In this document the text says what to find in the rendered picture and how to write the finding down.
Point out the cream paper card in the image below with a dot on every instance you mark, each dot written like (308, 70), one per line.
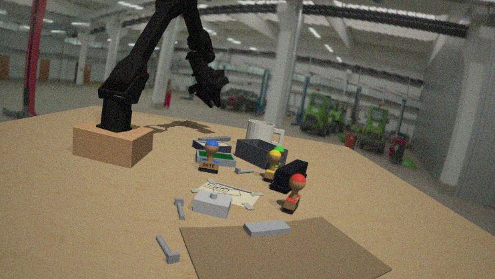
(240, 197)

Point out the blue stamp ink pad tin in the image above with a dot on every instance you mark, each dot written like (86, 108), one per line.
(200, 145)

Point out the white square block with round hole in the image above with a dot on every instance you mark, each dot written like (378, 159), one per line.
(212, 204)

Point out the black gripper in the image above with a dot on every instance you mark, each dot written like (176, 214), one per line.
(206, 88)

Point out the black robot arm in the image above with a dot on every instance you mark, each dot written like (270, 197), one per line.
(129, 76)

